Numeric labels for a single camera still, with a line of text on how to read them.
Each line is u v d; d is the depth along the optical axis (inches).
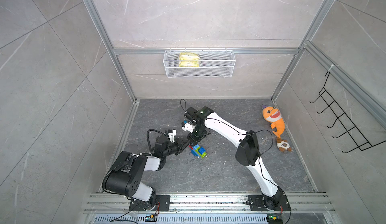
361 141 23.4
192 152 34.7
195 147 33.6
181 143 31.8
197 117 25.4
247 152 21.3
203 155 32.8
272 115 39.7
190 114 28.3
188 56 34.6
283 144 35.7
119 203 29.4
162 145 27.5
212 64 39.4
